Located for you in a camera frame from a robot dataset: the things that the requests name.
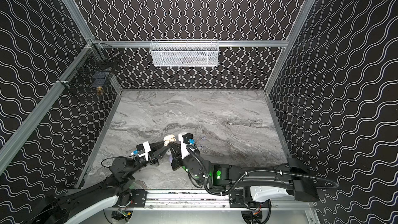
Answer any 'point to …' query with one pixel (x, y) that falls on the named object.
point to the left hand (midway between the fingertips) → (170, 144)
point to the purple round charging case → (170, 159)
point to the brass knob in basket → (99, 89)
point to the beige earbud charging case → (168, 139)
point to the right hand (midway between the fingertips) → (170, 145)
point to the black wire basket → (90, 70)
